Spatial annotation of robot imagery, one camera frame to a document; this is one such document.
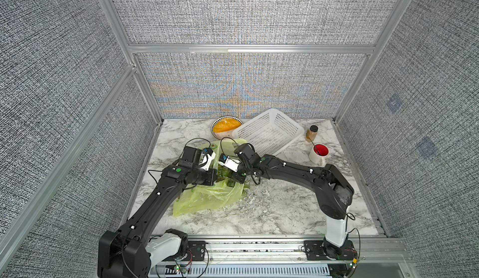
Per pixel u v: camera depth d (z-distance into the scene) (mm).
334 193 502
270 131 1135
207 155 676
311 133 1031
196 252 737
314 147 974
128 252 384
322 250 732
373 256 749
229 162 763
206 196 780
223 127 1076
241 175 763
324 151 974
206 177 697
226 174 832
